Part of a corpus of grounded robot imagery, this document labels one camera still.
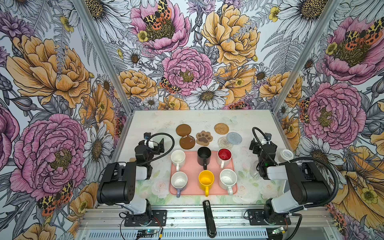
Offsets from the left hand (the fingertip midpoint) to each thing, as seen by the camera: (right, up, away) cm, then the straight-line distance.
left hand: (156, 142), depth 94 cm
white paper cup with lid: (+78, -7, -4) cm, 78 cm away
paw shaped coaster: (+30, +1, +12) cm, 32 cm away
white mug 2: (+42, -20, -8) cm, 47 cm away
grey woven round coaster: (+51, +1, +12) cm, 53 cm away
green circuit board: (+1, -40, -23) cm, 46 cm away
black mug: (+29, -7, -2) cm, 30 cm away
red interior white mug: (+42, -9, +1) cm, 43 cm away
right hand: (+64, -1, 0) cm, 64 cm away
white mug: (+13, -10, -2) cm, 17 cm away
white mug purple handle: (+15, -21, -9) cm, 27 cm away
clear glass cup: (+57, -15, -9) cm, 59 cm away
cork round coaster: (+43, +8, +18) cm, 47 cm away
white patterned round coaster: (+43, -1, +9) cm, 44 cm away
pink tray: (+23, -15, -4) cm, 28 cm away
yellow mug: (+30, -21, -8) cm, 38 cm away
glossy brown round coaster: (+18, -1, +9) cm, 21 cm away
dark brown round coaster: (+15, +7, +18) cm, 24 cm away
